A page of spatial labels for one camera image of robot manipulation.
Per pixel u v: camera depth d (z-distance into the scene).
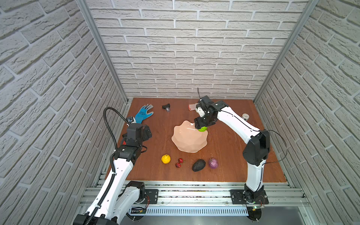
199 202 0.73
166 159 0.83
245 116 1.07
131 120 0.66
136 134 0.55
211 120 0.73
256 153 0.50
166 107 1.13
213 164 0.81
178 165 0.83
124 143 0.57
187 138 0.96
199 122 0.77
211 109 0.62
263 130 0.51
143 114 1.09
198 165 0.81
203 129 0.81
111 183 0.43
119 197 0.56
